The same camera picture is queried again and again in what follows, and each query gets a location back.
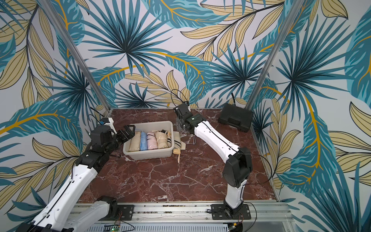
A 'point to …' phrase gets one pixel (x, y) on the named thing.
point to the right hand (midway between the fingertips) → (187, 121)
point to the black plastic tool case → (235, 117)
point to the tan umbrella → (135, 142)
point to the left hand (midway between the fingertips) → (129, 131)
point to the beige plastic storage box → (165, 152)
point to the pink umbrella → (151, 141)
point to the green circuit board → (115, 229)
